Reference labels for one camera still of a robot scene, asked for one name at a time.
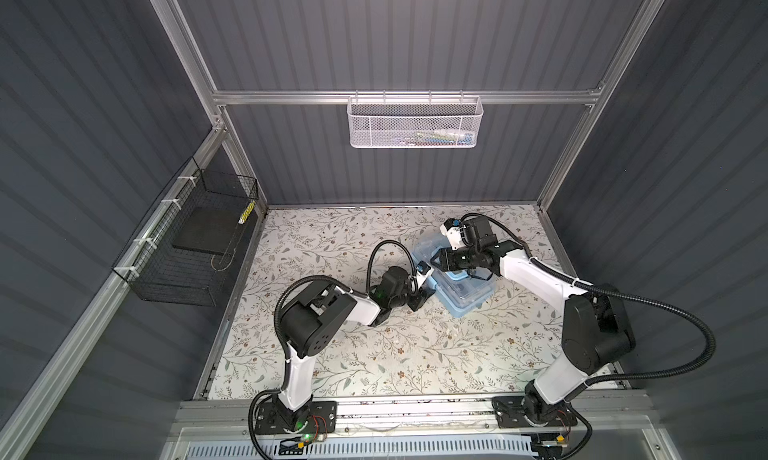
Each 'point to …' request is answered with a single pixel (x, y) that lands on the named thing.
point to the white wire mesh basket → (408, 122)
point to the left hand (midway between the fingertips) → (428, 283)
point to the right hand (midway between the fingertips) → (439, 262)
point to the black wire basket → (182, 251)
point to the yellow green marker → (247, 211)
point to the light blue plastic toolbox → (461, 294)
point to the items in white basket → (438, 138)
